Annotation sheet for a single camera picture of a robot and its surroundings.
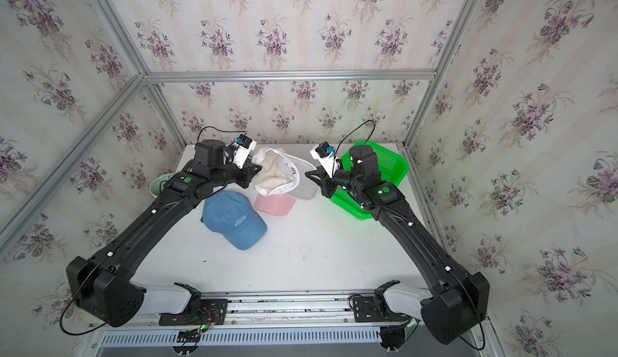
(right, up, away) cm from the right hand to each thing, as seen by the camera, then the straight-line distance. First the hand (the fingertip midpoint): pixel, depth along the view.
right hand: (312, 172), depth 70 cm
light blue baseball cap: (-29, -15, +14) cm, 36 cm away
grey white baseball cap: (-11, -1, +13) cm, 17 cm away
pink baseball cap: (-14, -14, +28) cm, 34 cm away
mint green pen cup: (-58, -5, +19) cm, 61 cm away
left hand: (-17, +1, +6) cm, 18 cm away
